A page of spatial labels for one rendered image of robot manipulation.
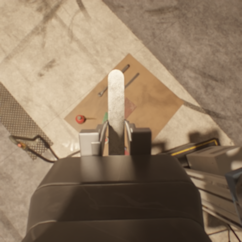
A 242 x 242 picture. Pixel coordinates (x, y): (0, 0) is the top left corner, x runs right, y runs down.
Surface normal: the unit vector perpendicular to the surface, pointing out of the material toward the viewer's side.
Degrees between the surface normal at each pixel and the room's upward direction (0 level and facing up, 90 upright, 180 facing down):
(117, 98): 25
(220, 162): 0
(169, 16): 0
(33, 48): 0
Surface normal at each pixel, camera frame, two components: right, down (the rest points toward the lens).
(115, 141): 0.02, 0.26
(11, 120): 0.12, -0.15
